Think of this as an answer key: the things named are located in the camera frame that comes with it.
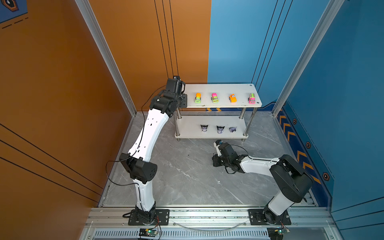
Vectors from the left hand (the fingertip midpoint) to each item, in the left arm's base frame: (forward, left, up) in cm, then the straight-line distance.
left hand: (181, 96), depth 78 cm
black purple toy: (-1, -13, -25) cm, 28 cm away
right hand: (-19, -17, -34) cm, 42 cm away
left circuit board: (-56, +15, -37) cm, 69 cm away
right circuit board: (-56, -47, -37) cm, 81 cm away
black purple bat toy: (-2, -24, -25) cm, 35 cm away
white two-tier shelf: (+28, -26, -37) cm, 53 cm away
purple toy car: (-2, -32, -26) cm, 41 cm away
